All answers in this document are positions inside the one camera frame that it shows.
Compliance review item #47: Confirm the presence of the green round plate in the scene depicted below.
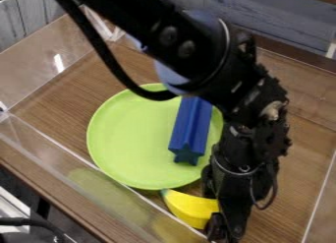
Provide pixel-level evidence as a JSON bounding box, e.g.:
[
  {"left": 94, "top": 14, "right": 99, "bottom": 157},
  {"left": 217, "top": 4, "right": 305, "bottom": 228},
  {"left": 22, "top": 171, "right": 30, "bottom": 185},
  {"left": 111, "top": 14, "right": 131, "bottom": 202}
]
[{"left": 86, "top": 90, "right": 209, "bottom": 190}]

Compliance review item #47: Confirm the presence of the yellow toy banana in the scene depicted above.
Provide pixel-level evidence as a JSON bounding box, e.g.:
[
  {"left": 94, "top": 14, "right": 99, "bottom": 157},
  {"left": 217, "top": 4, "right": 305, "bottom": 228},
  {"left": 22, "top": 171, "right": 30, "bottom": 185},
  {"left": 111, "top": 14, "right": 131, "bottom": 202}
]
[{"left": 159, "top": 189, "right": 218, "bottom": 229}]

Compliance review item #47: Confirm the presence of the clear acrylic enclosure wall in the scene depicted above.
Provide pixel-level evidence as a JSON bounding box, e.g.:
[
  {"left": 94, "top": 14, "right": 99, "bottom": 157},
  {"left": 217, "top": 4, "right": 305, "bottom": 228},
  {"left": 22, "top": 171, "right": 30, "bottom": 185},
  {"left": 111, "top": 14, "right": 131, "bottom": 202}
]
[{"left": 0, "top": 17, "right": 336, "bottom": 243}]

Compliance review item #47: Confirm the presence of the black cable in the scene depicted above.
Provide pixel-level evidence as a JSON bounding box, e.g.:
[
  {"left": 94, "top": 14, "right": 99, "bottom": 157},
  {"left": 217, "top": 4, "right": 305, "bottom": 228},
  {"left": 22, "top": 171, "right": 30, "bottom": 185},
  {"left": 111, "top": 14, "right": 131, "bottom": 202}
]
[{"left": 0, "top": 216, "right": 66, "bottom": 243}]

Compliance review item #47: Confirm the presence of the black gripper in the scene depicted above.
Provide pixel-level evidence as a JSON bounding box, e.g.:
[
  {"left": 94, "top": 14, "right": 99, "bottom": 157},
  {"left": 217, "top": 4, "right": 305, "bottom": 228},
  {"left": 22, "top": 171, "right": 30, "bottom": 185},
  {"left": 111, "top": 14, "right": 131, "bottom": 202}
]
[{"left": 199, "top": 152, "right": 281, "bottom": 243}]

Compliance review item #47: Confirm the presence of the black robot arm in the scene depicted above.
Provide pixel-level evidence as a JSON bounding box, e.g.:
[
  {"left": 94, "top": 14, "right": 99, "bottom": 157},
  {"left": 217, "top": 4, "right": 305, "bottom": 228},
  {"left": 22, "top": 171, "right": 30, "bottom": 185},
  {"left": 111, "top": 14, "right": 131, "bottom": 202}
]
[{"left": 54, "top": 0, "right": 293, "bottom": 243}]

